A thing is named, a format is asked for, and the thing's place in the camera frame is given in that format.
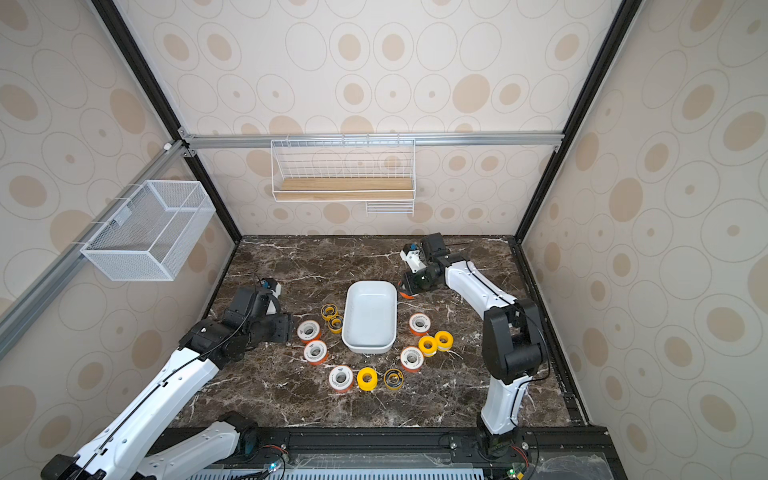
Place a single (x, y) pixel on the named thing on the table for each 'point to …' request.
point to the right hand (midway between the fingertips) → (400, 289)
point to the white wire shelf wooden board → (378, 172)
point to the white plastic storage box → (369, 319)
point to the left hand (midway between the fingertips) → (290, 318)
